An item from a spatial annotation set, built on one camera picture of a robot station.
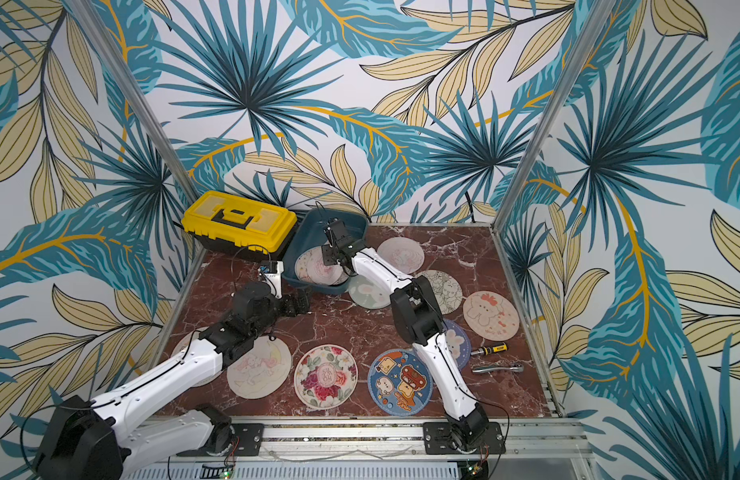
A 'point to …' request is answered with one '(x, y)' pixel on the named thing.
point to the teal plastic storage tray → (310, 233)
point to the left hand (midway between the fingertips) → (298, 290)
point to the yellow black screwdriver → (486, 350)
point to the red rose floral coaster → (326, 376)
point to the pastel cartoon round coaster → (301, 267)
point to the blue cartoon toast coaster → (399, 383)
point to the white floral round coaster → (343, 279)
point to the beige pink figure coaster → (263, 371)
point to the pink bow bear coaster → (491, 315)
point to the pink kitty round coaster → (405, 253)
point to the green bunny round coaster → (368, 293)
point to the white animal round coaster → (182, 345)
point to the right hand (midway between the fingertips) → (332, 250)
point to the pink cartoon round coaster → (310, 265)
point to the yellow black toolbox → (252, 227)
